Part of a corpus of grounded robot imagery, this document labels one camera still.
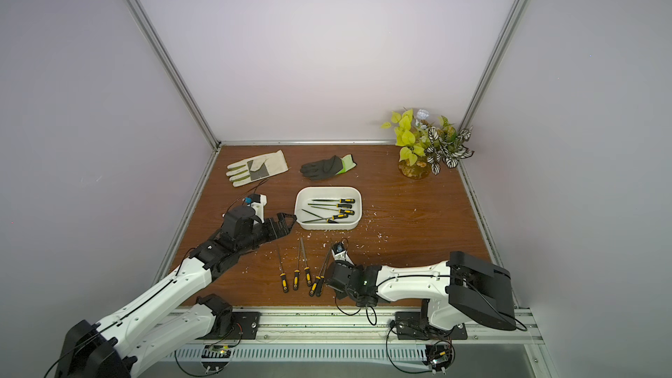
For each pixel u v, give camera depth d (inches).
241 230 24.2
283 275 32.7
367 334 28.7
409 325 28.6
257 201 29.0
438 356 27.4
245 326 28.7
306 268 32.8
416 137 36.6
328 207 38.6
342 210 38.2
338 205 38.6
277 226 28.1
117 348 15.9
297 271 32.7
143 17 31.3
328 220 37.2
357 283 24.0
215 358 28.5
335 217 37.3
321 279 32.0
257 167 43.9
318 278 32.0
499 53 34.4
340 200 39.3
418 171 41.8
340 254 29.1
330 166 43.3
